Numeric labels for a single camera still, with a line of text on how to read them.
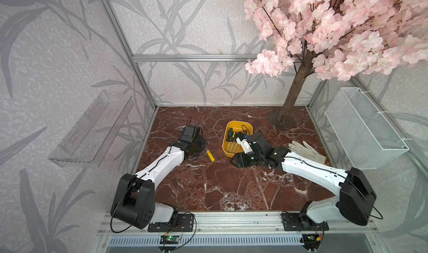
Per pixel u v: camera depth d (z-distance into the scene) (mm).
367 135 618
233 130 1052
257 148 624
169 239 706
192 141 666
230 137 1023
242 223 753
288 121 1103
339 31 557
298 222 665
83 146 641
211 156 831
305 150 968
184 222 736
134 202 415
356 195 415
